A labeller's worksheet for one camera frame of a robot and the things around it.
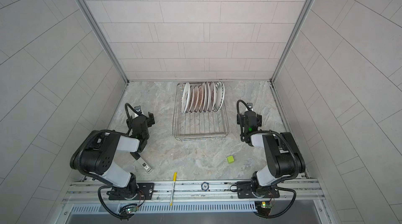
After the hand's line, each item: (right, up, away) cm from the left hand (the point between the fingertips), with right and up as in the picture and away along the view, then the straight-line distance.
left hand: (145, 110), depth 92 cm
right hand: (+62, -2, +3) cm, 62 cm away
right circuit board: (+62, -40, -24) cm, 78 cm away
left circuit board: (+5, -39, -27) cm, 48 cm away
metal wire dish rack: (+29, -9, 0) cm, 30 cm away
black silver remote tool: (+2, -21, -15) cm, 26 cm away
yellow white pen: (+22, -31, -17) cm, 42 cm away
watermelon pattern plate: (+23, +9, +7) cm, 26 cm away
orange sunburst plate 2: (+31, +8, -2) cm, 32 cm away
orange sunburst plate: (+28, +8, -5) cm, 30 cm away
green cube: (+49, -24, -13) cm, 56 cm away
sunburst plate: (+36, +9, -6) cm, 38 cm away
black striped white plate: (+44, +9, -1) cm, 45 cm away
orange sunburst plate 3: (+33, +8, -3) cm, 34 cm away
